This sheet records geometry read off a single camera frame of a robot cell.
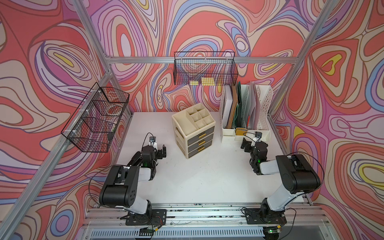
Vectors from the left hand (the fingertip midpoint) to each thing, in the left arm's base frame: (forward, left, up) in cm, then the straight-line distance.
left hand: (157, 145), depth 94 cm
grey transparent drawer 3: (-5, -24, +1) cm, 25 cm away
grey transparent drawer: (-2, -28, +15) cm, 32 cm away
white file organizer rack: (+13, -53, +18) cm, 58 cm away
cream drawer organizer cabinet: (-3, -23, +18) cm, 30 cm away
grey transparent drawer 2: (-3, -28, +7) cm, 29 cm away
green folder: (+12, -51, +12) cm, 54 cm away
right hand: (+3, -61, 0) cm, 61 cm away
